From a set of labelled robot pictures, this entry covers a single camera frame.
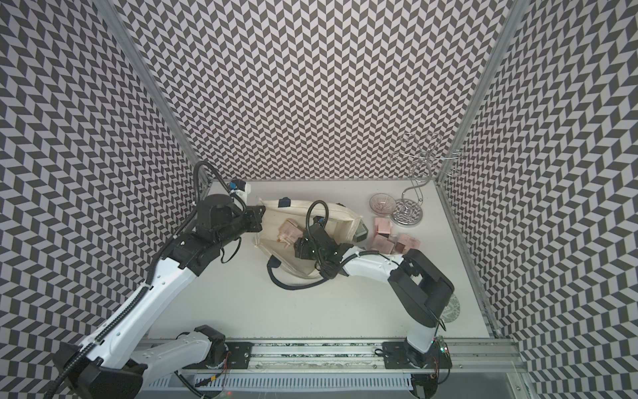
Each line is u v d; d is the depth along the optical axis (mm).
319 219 790
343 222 828
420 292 460
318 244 666
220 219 521
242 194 640
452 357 739
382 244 912
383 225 970
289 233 905
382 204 1064
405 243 929
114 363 382
